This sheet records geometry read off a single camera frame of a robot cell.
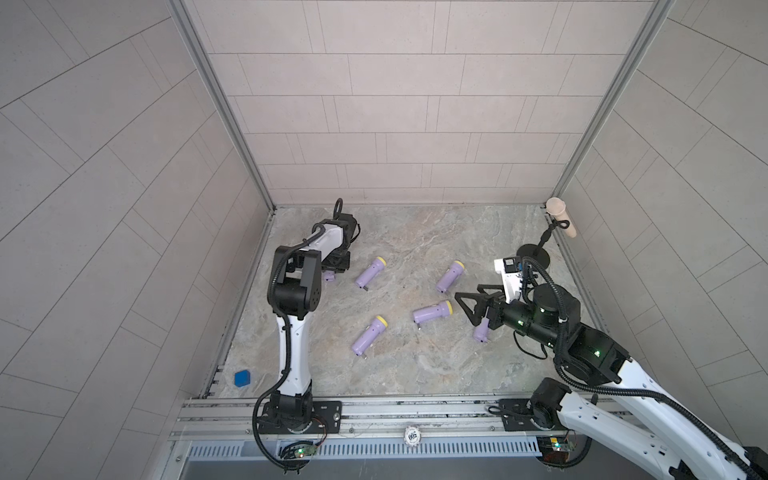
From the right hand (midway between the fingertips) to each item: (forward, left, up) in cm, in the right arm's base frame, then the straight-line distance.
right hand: (465, 297), depth 65 cm
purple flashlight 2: (+24, +21, -20) cm, 38 cm away
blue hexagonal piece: (-8, +56, -21) cm, 60 cm away
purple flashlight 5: (+3, +22, -21) cm, 30 cm away
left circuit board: (-24, +38, -21) cm, 49 cm away
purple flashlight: (+21, +36, -20) cm, 46 cm away
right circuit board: (-26, -19, -26) cm, 42 cm away
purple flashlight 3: (+19, -2, -22) cm, 29 cm away
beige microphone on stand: (+24, -30, +1) cm, 39 cm away
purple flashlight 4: (+7, +8, -22) cm, 25 cm away
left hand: (+28, +36, -25) cm, 52 cm away
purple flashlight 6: (+2, -8, -24) cm, 26 cm away
